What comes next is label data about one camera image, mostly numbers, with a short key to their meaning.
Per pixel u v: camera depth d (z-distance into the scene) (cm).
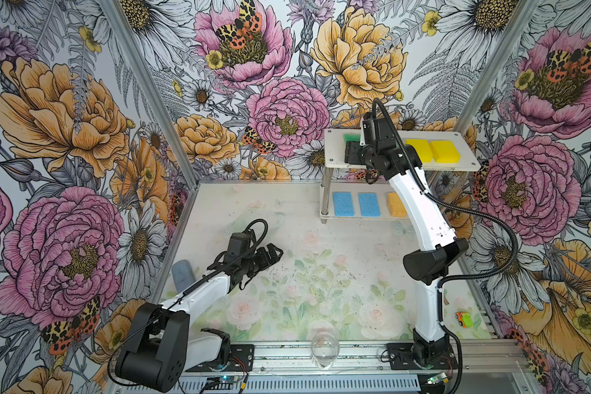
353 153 73
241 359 73
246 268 74
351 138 83
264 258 78
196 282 53
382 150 59
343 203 103
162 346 41
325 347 78
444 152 80
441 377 71
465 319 80
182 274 90
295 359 76
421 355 66
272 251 80
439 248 51
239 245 69
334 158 81
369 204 104
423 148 80
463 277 54
